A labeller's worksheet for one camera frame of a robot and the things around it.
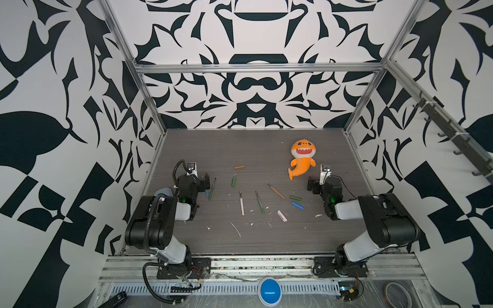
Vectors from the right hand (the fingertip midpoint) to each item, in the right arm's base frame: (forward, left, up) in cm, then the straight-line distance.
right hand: (322, 174), depth 94 cm
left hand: (+1, +61, +4) cm, 61 cm away
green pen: (-13, +30, -5) cm, 33 cm away
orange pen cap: (+8, +40, -4) cm, 42 cm away
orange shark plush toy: (+14, +7, +3) cm, 16 cm away
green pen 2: (-6, +54, -4) cm, 54 cm away
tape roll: (-47, -16, -5) cm, 50 cm away
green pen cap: (0, +43, -5) cm, 44 cm away
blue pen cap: (-13, +13, -6) cm, 19 cm away
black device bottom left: (-48, +81, 0) cm, 94 cm away
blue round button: (-46, +29, -4) cm, 54 cm away
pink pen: (-13, +39, -3) cm, 41 cm away
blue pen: (-7, +56, -3) cm, 56 cm away
